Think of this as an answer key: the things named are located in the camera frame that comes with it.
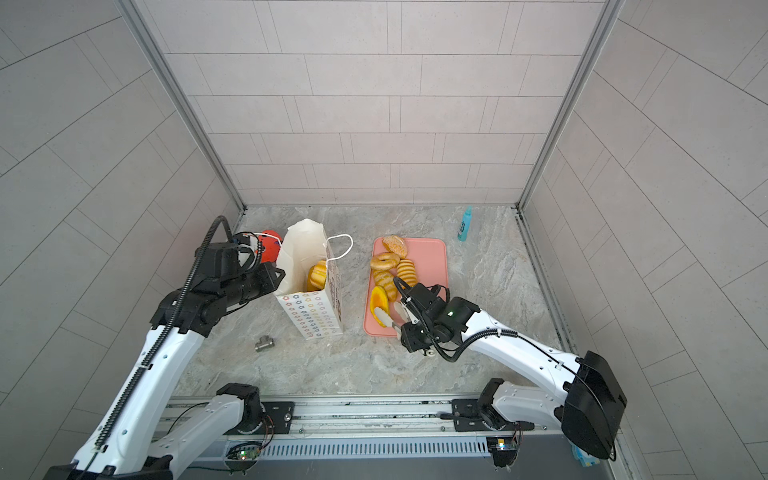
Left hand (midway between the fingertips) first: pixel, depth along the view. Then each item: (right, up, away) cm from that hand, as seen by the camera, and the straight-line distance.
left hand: (293, 268), depth 72 cm
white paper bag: (+5, -11, +1) cm, 12 cm away
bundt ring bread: (+3, -4, +11) cm, 12 cm away
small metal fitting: (-11, -22, +10) cm, 26 cm away
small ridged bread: (+21, -6, +20) cm, 30 cm away
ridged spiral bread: (+28, -4, +23) cm, 36 cm away
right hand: (+28, -20, +4) cm, 34 cm away
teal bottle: (+48, +11, +29) cm, 57 cm away
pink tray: (+34, -2, +31) cm, 46 cm away
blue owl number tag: (+66, -41, -6) cm, 78 cm away
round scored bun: (+24, +4, +28) cm, 37 cm away
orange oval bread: (+19, -11, +17) cm, 28 cm away
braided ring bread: (+21, -1, +24) cm, 32 cm away
